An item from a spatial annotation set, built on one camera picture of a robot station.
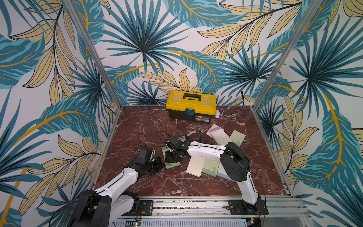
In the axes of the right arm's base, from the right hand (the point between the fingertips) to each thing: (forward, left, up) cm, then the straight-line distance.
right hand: (166, 160), depth 88 cm
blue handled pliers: (+18, -23, -2) cm, 30 cm away
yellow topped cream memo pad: (-4, -18, -2) cm, 19 cm away
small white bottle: (+37, -39, +1) cm, 54 cm away
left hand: (-5, 0, +1) cm, 5 cm away
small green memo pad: (-3, -3, 0) cm, 4 cm away
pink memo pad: (+17, -39, -2) cm, 42 cm away
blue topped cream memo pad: (+16, -11, -2) cm, 20 cm away
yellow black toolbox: (+31, -17, +16) cm, 39 cm away
